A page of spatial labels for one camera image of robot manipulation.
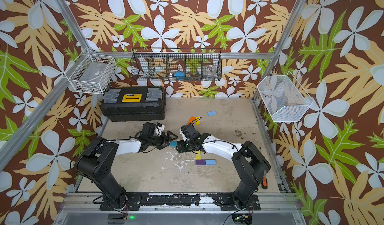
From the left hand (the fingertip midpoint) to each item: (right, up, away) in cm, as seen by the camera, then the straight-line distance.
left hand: (175, 138), depth 92 cm
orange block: (+10, +11, +16) cm, 22 cm away
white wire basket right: (+63, +23, -8) cm, 68 cm away
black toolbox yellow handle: (-28, +22, +6) cm, 36 cm away
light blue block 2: (+21, -13, -5) cm, 26 cm away
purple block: (+16, -14, -4) cm, 21 cm away
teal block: (-1, -3, 0) cm, 4 cm away
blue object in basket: (+3, +40, +2) cm, 40 cm away
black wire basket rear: (0, +48, +6) cm, 49 cm away
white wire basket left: (-49, +39, -6) cm, 62 cm away
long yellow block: (+14, -11, -3) cm, 18 cm away
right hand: (+2, -5, -5) cm, 7 cm away
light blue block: (+25, +15, +20) cm, 36 cm away
